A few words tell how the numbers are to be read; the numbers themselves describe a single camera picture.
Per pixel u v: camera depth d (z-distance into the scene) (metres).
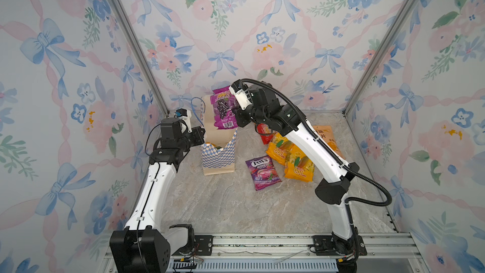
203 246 0.74
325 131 1.09
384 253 0.75
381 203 0.48
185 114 0.69
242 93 0.59
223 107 0.71
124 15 0.79
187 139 0.65
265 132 0.53
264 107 0.52
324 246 0.73
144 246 0.38
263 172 0.92
